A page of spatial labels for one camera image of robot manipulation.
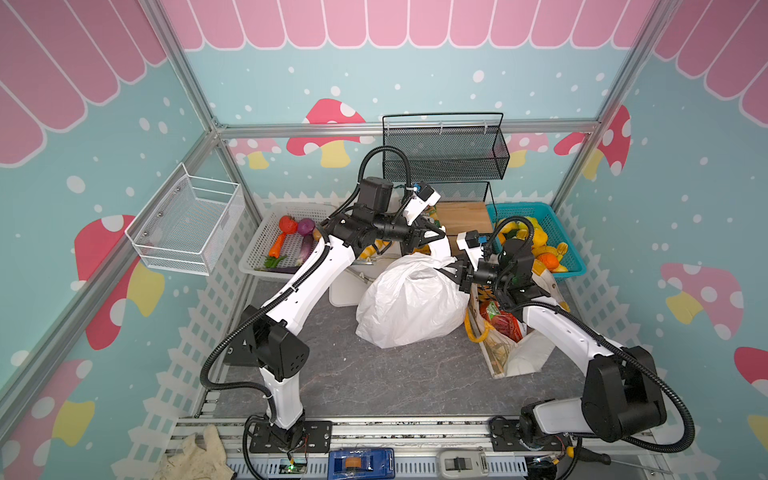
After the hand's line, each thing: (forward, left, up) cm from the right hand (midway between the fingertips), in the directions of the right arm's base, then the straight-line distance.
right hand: (435, 264), depth 75 cm
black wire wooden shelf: (+43, -15, -9) cm, 47 cm away
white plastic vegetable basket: (+31, +58, -21) cm, 69 cm away
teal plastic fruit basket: (+34, -48, -20) cm, 62 cm away
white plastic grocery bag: (-6, +6, -8) cm, 11 cm away
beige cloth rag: (-40, +58, -26) cm, 75 cm away
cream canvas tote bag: (-17, -18, -17) cm, 29 cm away
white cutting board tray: (+10, +27, -26) cm, 39 cm away
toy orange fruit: (+14, -40, -17) cm, 46 cm away
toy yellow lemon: (+24, -40, -16) cm, 49 cm away
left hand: (+1, 0, +8) cm, 8 cm away
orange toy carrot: (+25, +54, -23) cm, 64 cm away
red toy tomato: (+35, +51, -20) cm, 65 cm away
